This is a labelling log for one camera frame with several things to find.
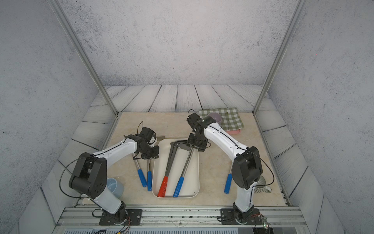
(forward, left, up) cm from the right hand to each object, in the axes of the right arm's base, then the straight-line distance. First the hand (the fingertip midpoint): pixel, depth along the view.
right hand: (191, 148), depth 82 cm
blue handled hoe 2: (-15, -21, -14) cm, 29 cm away
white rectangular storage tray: (-8, +9, -14) cm, 18 cm away
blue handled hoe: (-15, +6, -10) cm, 19 cm away
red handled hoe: (+7, +12, -12) cm, 18 cm away
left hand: (0, +19, -9) cm, 21 cm away
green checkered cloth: (+36, -31, -15) cm, 49 cm away
